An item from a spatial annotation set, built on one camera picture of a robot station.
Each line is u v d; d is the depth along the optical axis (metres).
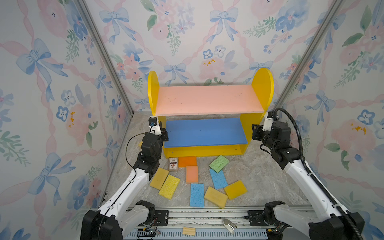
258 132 0.68
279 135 0.56
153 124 0.61
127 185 0.48
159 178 0.86
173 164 0.90
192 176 0.86
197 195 0.80
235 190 0.82
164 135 0.68
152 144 0.55
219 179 0.86
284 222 0.59
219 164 0.90
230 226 0.70
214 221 0.74
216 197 0.79
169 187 0.82
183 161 0.93
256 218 0.73
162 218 0.74
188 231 0.70
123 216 0.43
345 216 0.38
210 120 1.17
